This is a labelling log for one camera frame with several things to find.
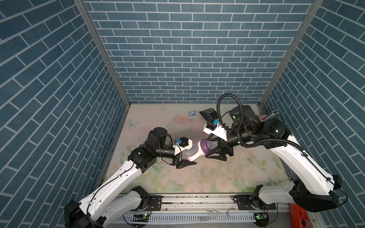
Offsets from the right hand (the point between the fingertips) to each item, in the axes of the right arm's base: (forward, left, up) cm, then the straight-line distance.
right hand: (210, 146), depth 57 cm
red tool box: (-17, -45, -29) cm, 56 cm away
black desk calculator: (+47, -4, -32) cm, 57 cm away
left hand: (-1, +5, -8) cm, 9 cm away
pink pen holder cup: (+41, -42, -26) cm, 64 cm away
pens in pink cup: (+39, -44, -20) cm, 62 cm away
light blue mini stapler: (+46, +11, -31) cm, 57 cm away
